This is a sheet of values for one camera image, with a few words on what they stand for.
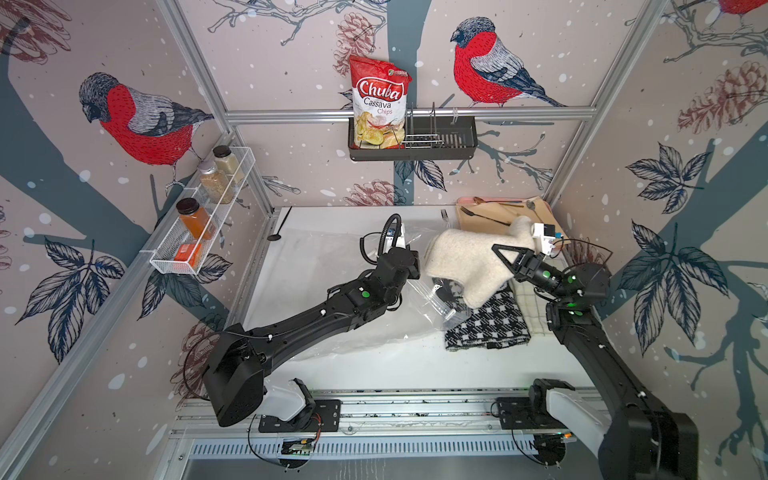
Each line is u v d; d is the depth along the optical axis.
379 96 0.79
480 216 1.18
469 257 0.71
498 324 0.86
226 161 0.80
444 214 1.18
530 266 0.62
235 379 0.40
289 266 1.04
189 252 0.66
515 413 0.73
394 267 0.55
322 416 0.73
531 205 1.21
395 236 0.64
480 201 1.22
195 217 0.66
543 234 0.66
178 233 0.71
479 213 1.18
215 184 0.75
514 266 0.66
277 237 1.12
